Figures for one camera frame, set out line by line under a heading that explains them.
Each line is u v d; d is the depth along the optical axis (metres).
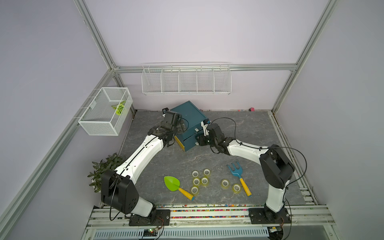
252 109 1.24
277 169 0.49
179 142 0.93
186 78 0.98
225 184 0.83
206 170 0.89
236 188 0.82
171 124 0.61
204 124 0.82
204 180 0.85
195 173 0.87
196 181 0.85
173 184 0.84
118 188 0.41
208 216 0.75
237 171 0.88
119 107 0.81
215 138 0.71
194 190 0.82
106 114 0.82
